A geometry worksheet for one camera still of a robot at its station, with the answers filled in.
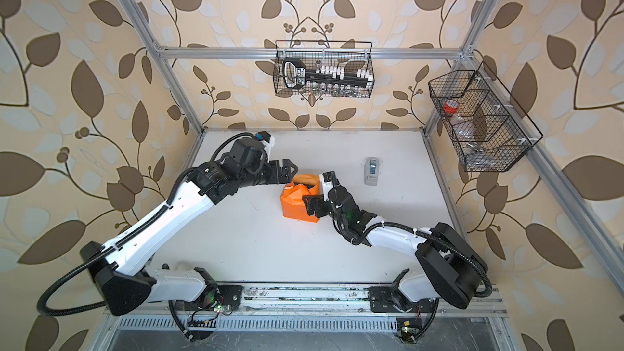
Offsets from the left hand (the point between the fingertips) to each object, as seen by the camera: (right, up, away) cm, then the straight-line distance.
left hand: (289, 168), depth 72 cm
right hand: (+7, -11, +12) cm, 18 cm away
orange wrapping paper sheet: (0, -13, +10) cm, 17 cm away
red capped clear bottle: (+57, +21, +16) cm, 63 cm away
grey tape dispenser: (+31, -1, +30) cm, 43 cm away
